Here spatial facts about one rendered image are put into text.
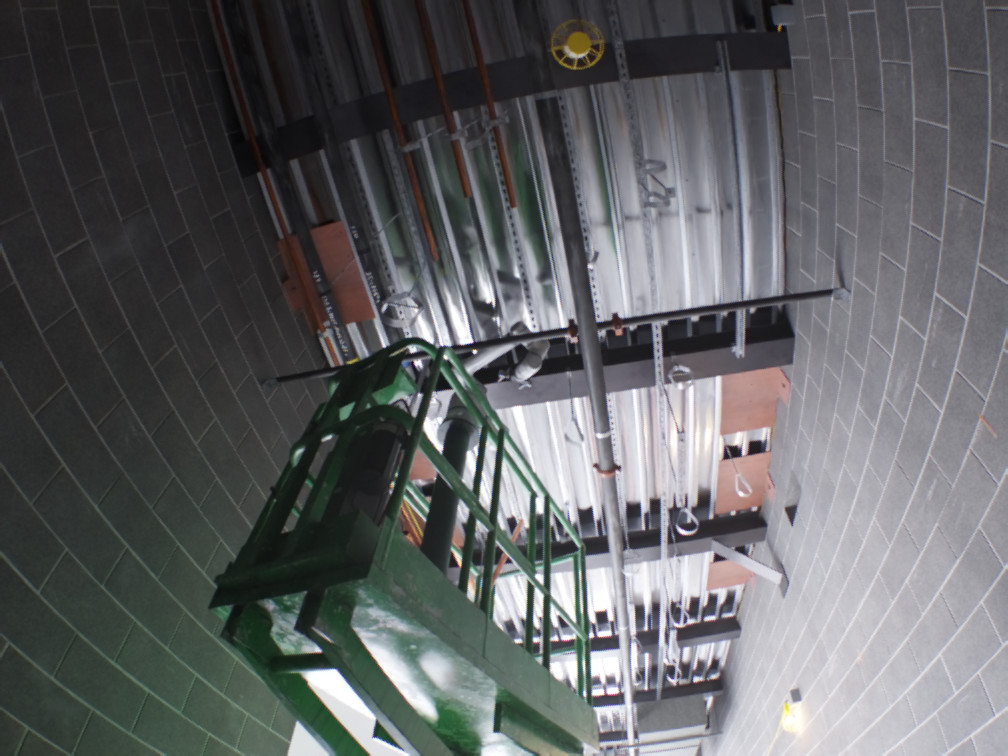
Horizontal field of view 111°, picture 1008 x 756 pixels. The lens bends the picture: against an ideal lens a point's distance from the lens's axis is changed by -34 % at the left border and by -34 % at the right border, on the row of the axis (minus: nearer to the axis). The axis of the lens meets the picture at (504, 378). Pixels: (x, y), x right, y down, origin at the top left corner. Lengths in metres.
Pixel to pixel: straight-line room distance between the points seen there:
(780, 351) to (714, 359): 0.46
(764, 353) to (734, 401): 0.55
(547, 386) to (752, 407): 1.55
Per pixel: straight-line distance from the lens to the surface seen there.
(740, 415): 3.91
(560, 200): 2.11
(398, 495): 1.42
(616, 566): 3.51
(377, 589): 1.27
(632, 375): 3.24
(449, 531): 1.94
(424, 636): 1.43
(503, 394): 3.27
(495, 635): 1.71
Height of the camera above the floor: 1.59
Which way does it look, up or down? 57 degrees up
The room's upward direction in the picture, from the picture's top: 6 degrees clockwise
